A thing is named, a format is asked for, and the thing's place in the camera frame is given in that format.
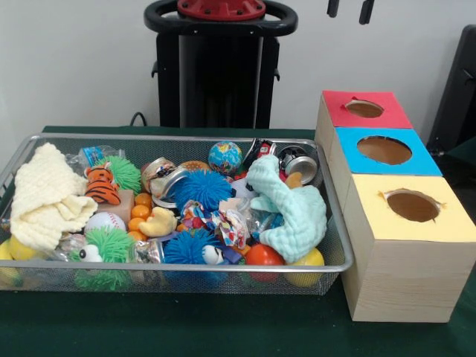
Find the yellow duck plush toy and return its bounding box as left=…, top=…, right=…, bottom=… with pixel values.
left=138, top=206, right=179, bottom=238

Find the green spiky ball with eyes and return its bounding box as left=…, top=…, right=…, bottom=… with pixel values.
left=68, top=226, right=138, bottom=292

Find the silver mesh bin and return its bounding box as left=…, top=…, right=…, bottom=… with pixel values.
left=0, top=132, right=354, bottom=297

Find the cream knitted cloth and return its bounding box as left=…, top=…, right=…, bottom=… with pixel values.
left=10, top=142, right=99, bottom=251

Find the white baseball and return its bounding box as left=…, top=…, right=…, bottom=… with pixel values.
left=84, top=212, right=127, bottom=237

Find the mint green cloth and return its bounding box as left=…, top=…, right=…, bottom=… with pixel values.
left=245, top=155, right=328, bottom=264

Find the blue spiky ball with eyes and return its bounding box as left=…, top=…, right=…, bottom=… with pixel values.
left=163, top=228, right=228, bottom=287

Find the dark green tablecloth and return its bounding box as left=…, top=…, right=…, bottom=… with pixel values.
left=440, top=138, right=476, bottom=176
left=0, top=125, right=476, bottom=357

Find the globe print ball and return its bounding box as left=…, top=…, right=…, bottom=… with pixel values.
left=208, top=141, right=243, bottom=176

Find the orange tiger plush toy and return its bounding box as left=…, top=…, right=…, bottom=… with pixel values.
left=83, top=161, right=122, bottom=206

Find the black flat panel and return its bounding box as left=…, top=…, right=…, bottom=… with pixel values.
left=426, top=24, right=476, bottom=149

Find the wooden box with three holes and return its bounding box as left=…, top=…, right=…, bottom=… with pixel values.
left=314, top=90, right=476, bottom=323

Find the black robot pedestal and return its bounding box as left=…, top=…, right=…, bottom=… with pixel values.
left=144, top=0, right=299, bottom=129

